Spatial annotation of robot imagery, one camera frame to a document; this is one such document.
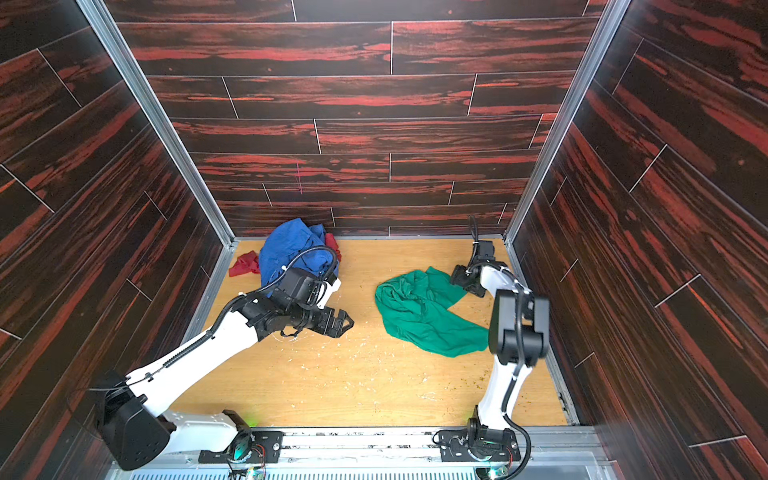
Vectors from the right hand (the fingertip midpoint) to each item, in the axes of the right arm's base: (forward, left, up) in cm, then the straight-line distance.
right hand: (469, 281), depth 102 cm
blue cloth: (+11, +63, +5) cm, 64 cm away
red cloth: (+6, +79, +1) cm, 79 cm away
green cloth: (-11, +19, 0) cm, 22 cm away
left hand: (-24, +39, +14) cm, 48 cm away
